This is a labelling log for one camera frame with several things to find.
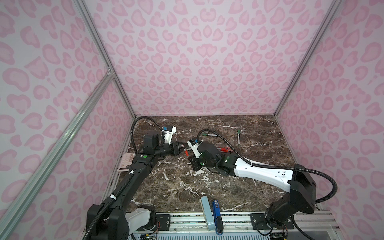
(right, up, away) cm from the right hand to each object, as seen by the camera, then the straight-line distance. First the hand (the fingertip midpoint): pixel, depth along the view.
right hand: (189, 157), depth 76 cm
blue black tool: (+14, -29, -4) cm, 32 cm away
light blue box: (+9, -26, -3) cm, 28 cm away
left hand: (-1, +7, 0) cm, 7 cm away
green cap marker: (+11, +10, +32) cm, 35 cm away
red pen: (-1, +3, -1) cm, 3 cm away
